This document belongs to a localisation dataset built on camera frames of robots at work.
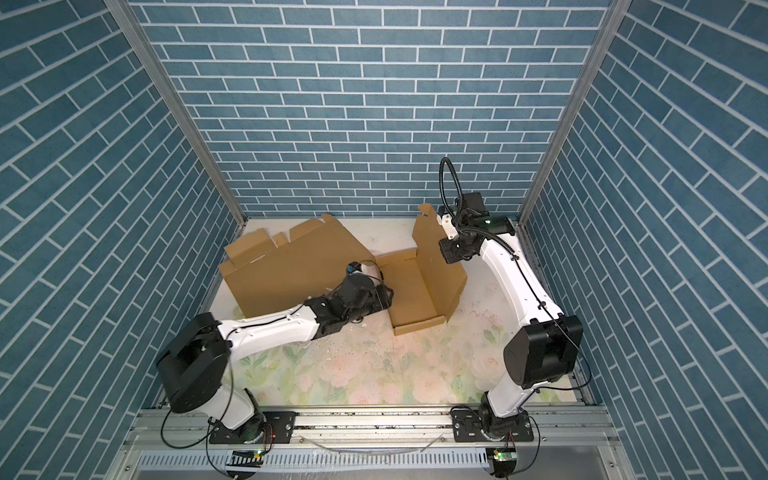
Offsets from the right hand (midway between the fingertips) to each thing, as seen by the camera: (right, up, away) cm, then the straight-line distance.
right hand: (447, 247), depth 83 cm
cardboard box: (-61, -9, +23) cm, 66 cm away
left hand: (-16, -14, +2) cm, 22 cm away
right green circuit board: (+13, -52, -10) cm, 54 cm away
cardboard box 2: (-6, -14, +16) cm, 22 cm away
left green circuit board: (-51, -52, -11) cm, 73 cm away
